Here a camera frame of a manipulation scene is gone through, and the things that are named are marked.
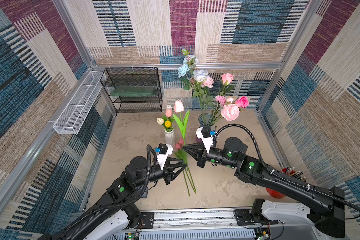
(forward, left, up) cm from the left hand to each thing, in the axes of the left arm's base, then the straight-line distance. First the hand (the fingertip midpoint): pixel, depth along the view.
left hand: (184, 164), depth 61 cm
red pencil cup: (+2, -52, -15) cm, 54 cm away
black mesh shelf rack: (+63, +32, +1) cm, 71 cm away
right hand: (+5, -1, +4) cm, 6 cm away
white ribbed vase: (+24, +8, -15) cm, 30 cm away
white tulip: (+23, +12, +1) cm, 26 cm away
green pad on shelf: (+51, +31, -2) cm, 60 cm away
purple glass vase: (+32, -13, -9) cm, 36 cm away
